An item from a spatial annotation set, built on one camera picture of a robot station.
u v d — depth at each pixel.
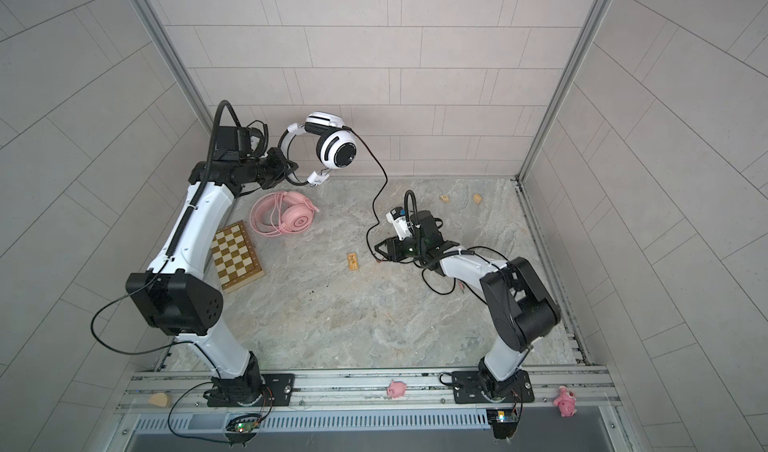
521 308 0.45
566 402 0.68
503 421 0.68
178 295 0.44
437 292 0.87
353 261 0.93
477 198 1.08
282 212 0.97
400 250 0.77
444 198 1.11
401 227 0.79
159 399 0.69
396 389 0.70
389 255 0.79
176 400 0.69
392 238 0.79
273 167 0.69
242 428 0.64
